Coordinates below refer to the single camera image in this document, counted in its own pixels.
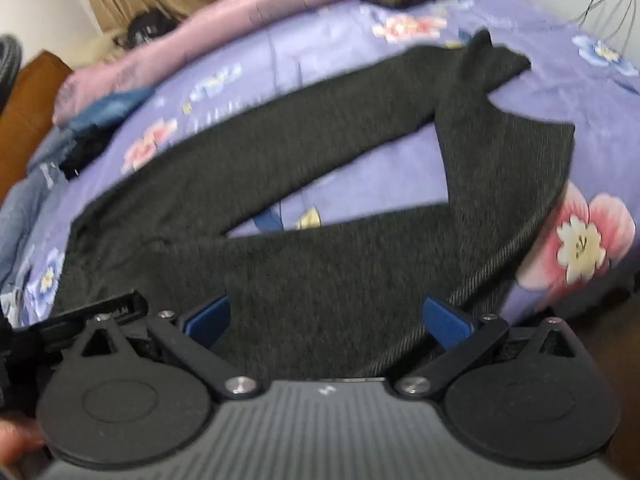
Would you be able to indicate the black wheel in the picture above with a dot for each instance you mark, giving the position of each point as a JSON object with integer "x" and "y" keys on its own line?
{"x": 9, "y": 67}

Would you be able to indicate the purple floral bed sheet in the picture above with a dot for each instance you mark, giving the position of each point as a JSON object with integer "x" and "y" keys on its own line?
{"x": 325, "y": 55}

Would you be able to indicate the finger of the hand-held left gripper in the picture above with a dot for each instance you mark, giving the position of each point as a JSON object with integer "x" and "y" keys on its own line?
{"x": 100, "y": 306}

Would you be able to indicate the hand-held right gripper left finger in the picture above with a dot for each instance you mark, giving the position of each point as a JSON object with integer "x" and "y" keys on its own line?
{"x": 207, "y": 321}

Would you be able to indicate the dark grey pants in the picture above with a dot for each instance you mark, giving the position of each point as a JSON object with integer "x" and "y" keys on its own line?
{"x": 320, "y": 240}

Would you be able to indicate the pink quilt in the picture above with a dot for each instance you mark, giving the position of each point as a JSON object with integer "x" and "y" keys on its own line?
{"x": 210, "y": 25}

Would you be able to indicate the blue denim cloth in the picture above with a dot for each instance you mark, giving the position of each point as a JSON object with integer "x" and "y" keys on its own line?
{"x": 25, "y": 220}

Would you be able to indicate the crumpled black cloth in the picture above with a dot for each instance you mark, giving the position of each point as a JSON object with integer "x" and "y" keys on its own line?
{"x": 87, "y": 156}

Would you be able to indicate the dark blue cloth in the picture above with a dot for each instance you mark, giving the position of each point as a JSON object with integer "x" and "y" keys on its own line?
{"x": 107, "y": 107}

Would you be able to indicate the person's left hand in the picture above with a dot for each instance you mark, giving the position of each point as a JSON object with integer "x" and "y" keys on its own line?
{"x": 20, "y": 442}

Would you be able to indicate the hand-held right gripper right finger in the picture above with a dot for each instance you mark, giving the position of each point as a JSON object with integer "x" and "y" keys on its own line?
{"x": 447, "y": 327}

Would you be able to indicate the black bag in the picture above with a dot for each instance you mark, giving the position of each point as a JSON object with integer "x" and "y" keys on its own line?
{"x": 147, "y": 27}

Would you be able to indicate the brown wooden furniture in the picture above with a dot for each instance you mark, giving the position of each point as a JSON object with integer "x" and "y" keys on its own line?
{"x": 27, "y": 110}

